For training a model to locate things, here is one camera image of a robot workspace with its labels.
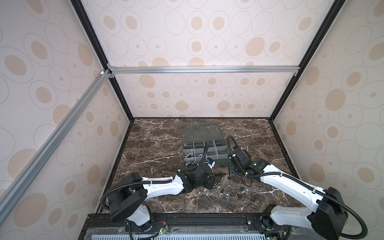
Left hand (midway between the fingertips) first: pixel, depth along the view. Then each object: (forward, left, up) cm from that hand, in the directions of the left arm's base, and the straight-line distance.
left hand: (218, 179), depth 80 cm
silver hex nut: (-6, -2, -7) cm, 10 cm away
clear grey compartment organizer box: (+35, +13, -8) cm, 38 cm away
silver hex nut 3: (-2, -1, -8) cm, 8 cm away
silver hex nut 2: (-6, -5, -7) cm, 10 cm away
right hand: (+7, -11, +2) cm, 13 cm away
